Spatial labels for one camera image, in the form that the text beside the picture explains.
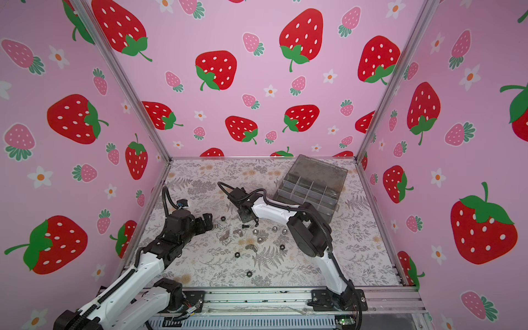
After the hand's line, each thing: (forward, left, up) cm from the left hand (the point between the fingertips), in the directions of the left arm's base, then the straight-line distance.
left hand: (204, 217), depth 84 cm
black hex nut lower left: (-11, -14, -12) cm, 21 cm away
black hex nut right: (-8, -33, -12) cm, 36 cm away
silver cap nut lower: (-5, -23, -11) cm, 26 cm away
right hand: (+5, -16, -8) cm, 19 cm away
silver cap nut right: (0, -29, -11) cm, 31 cm away
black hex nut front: (-19, -19, -11) cm, 29 cm away
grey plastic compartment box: (+24, -49, -6) cm, 55 cm away
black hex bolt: (+1, -16, -10) cm, 19 cm away
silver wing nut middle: (-2, -13, -11) cm, 17 cm away
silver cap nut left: (-1, -21, -11) cm, 24 cm away
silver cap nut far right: (-1, -34, -12) cm, 36 cm away
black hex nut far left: (+5, -5, -11) cm, 13 cm away
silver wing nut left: (-4, -8, -10) cm, 13 cm away
